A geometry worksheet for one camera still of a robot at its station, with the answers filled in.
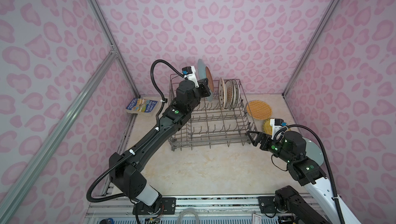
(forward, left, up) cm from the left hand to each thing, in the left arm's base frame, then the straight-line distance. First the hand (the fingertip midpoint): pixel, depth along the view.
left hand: (209, 76), depth 69 cm
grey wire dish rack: (0, -2, -41) cm, 41 cm away
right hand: (-20, -19, -18) cm, 32 cm away
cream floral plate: (+11, -15, -22) cm, 29 cm away
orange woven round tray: (+14, -36, -42) cm, 57 cm away
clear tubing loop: (-45, +13, -44) cm, 65 cm away
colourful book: (+17, +48, -39) cm, 64 cm away
